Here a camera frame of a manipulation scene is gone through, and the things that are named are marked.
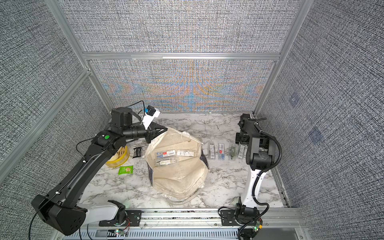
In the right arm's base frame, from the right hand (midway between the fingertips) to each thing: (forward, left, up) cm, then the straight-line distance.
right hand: (244, 139), depth 99 cm
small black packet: (-9, +70, -1) cm, 70 cm away
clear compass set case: (-8, +22, -2) cm, 23 cm away
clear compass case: (-8, +3, -3) cm, 9 cm away
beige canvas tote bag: (-30, +42, +5) cm, 52 cm away
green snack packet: (-20, +75, -1) cm, 78 cm away
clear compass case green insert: (-9, +9, -2) cm, 13 cm away
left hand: (-14, +46, +31) cm, 57 cm away
